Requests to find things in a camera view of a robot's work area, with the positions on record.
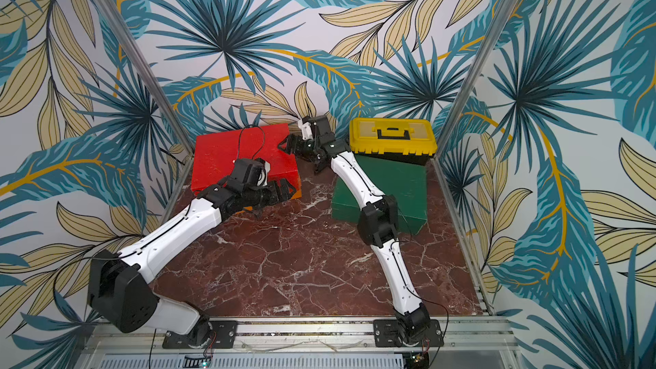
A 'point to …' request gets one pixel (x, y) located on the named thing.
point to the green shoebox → (406, 181)
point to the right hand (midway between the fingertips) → (286, 147)
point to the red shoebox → (216, 153)
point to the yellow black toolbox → (412, 141)
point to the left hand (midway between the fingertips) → (285, 196)
